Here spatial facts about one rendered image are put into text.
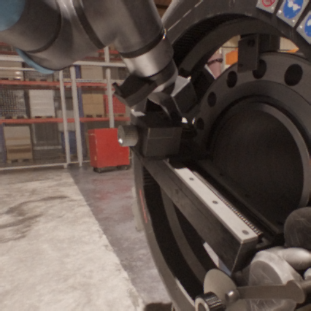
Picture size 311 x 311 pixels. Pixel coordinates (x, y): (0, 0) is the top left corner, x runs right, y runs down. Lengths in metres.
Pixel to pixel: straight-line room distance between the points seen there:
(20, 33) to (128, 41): 0.16
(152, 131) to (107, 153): 5.28
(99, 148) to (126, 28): 5.32
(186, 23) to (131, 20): 0.13
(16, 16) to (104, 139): 5.44
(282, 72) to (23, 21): 0.40
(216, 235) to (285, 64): 0.31
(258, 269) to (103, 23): 0.43
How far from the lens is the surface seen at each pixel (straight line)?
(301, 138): 0.53
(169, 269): 0.72
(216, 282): 0.55
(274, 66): 0.58
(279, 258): 0.45
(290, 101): 0.54
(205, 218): 0.50
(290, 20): 0.40
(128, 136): 0.57
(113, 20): 0.48
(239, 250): 0.46
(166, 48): 0.53
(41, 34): 0.44
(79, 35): 0.49
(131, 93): 0.53
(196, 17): 0.55
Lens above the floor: 0.68
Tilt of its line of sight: 5 degrees down
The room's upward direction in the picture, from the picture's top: 3 degrees counter-clockwise
